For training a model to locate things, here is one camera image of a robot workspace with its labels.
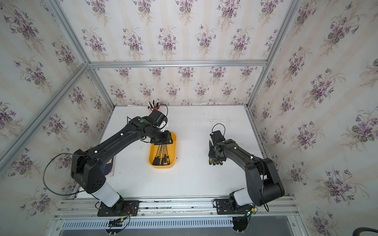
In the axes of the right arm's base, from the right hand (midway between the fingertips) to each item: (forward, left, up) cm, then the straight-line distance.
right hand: (215, 155), depth 90 cm
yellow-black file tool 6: (+2, +35, -1) cm, 35 cm away
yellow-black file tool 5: (-1, +30, -1) cm, 30 cm away
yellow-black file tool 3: (-2, +34, -1) cm, 34 cm away
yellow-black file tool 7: (-4, +1, -1) cm, 4 cm away
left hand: (0, +26, +14) cm, 29 cm away
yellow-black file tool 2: (-4, +35, 0) cm, 36 cm away
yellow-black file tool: (-2, +38, -1) cm, 38 cm away
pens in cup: (+35, +44, +8) cm, 57 cm away
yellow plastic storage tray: (+4, +27, +2) cm, 28 cm away
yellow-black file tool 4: (0, +32, -1) cm, 32 cm away
